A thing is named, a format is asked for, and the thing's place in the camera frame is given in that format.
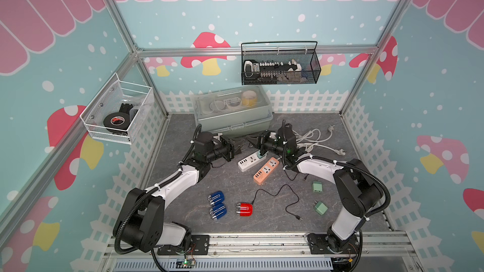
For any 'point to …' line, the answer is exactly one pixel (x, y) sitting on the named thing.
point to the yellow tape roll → (249, 98)
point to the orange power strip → (266, 171)
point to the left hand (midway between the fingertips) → (246, 142)
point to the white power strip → (250, 162)
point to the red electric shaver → (244, 209)
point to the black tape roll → (119, 120)
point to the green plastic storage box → (239, 111)
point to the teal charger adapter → (260, 156)
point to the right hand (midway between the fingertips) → (245, 134)
